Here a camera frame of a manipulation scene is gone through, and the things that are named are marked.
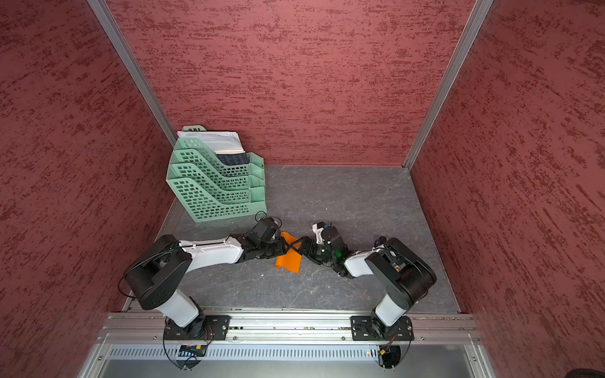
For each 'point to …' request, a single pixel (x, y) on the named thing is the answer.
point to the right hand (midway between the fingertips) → (295, 253)
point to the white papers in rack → (222, 142)
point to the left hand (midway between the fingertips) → (285, 253)
